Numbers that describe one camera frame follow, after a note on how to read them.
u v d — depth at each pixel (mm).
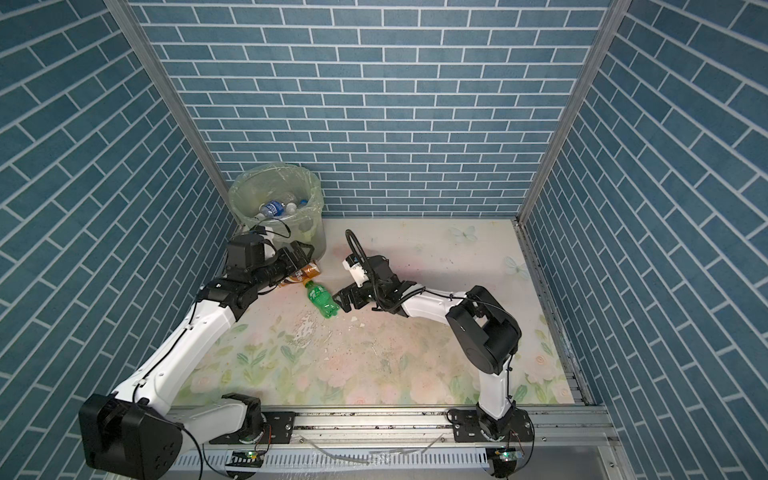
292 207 996
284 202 999
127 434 374
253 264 605
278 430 745
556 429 753
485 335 495
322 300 934
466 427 735
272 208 963
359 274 807
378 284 706
